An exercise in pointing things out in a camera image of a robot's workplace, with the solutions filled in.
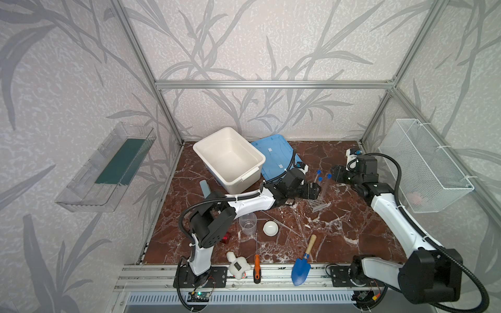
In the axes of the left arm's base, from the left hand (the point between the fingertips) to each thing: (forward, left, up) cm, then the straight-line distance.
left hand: (316, 183), depth 83 cm
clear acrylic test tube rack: (-3, -3, -13) cm, 14 cm away
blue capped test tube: (+17, -8, -16) cm, 25 cm away
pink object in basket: (-10, -34, +6) cm, 36 cm away
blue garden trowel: (-30, +8, -14) cm, 34 cm away
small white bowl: (-15, +20, -14) cm, 28 cm away
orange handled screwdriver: (-33, +25, -12) cm, 43 cm away
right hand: (+8, -9, +4) cm, 13 cm away
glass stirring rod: (-13, +15, -15) cm, 24 cm away
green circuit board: (-39, +46, -16) cm, 63 cm away
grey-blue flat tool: (+3, +51, -11) cm, 53 cm away
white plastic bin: (+24, +40, -17) cm, 49 cm away
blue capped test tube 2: (+7, -10, -15) cm, 19 cm away
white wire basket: (-9, -30, +21) cm, 38 cm away
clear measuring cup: (-13, +29, -14) cm, 35 cm away
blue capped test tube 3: (+3, -3, -2) cm, 4 cm away
